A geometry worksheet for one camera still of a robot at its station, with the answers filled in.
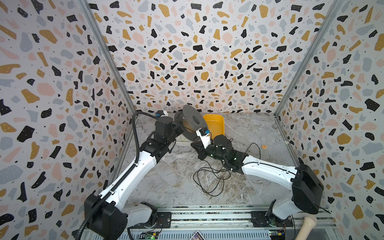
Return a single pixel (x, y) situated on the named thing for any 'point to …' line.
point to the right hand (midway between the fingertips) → (189, 142)
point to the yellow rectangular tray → (215, 124)
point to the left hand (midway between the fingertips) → (183, 119)
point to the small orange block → (264, 146)
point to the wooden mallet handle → (309, 222)
